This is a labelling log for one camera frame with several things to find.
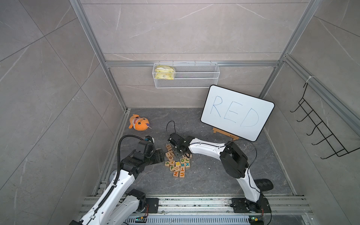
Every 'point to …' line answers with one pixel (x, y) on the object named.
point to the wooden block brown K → (172, 162)
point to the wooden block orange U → (182, 174)
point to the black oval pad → (264, 184)
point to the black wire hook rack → (328, 143)
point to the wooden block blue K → (187, 165)
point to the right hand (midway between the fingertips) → (178, 150)
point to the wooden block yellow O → (177, 163)
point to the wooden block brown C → (168, 146)
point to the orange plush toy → (138, 123)
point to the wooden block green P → (172, 168)
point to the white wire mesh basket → (185, 75)
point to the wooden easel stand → (233, 137)
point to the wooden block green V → (167, 163)
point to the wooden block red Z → (176, 174)
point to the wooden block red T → (182, 169)
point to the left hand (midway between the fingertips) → (160, 152)
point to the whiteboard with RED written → (240, 114)
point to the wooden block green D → (182, 160)
